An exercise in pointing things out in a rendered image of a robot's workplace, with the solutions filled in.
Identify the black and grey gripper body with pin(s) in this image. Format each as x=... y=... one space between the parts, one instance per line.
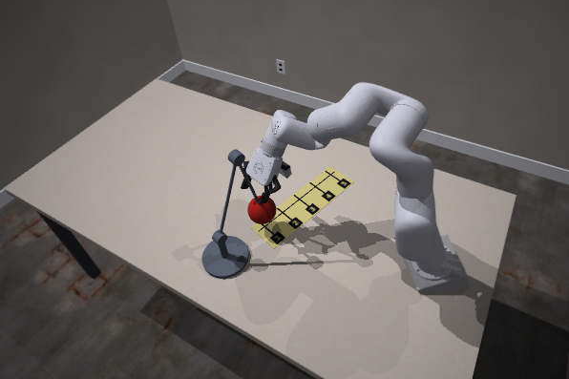
x=262 y=167

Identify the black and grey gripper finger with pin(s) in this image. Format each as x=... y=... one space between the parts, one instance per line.
x=244 y=183
x=266 y=194

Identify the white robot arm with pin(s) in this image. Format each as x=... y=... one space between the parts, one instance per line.
x=417 y=237

